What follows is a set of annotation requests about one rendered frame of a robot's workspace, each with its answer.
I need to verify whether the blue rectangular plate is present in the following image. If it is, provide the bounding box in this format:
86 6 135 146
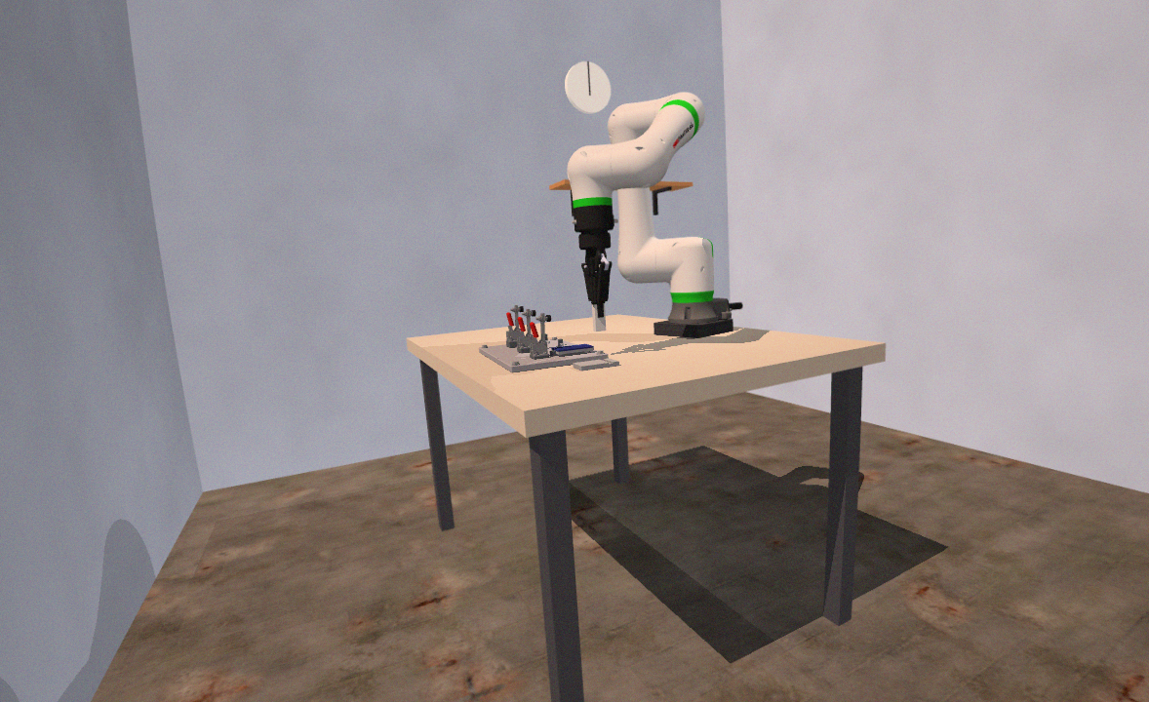
552 344 594 355

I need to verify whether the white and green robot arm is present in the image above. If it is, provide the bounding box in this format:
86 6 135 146
566 93 743 324

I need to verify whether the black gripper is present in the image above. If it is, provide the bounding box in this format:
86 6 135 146
578 231 612 332

